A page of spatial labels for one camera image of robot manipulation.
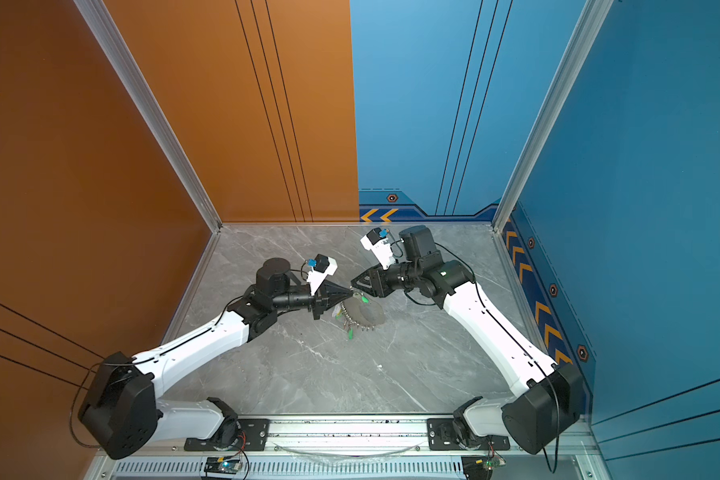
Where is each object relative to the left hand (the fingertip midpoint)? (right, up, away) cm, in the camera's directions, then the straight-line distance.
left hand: (351, 292), depth 73 cm
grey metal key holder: (+3, -6, +7) cm, 10 cm away
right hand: (+1, +3, -3) cm, 4 cm away
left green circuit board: (-31, -41, -3) cm, 52 cm away
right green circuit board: (+33, -40, -4) cm, 52 cm away
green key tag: (+3, -2, +1) cm, 4 cm away
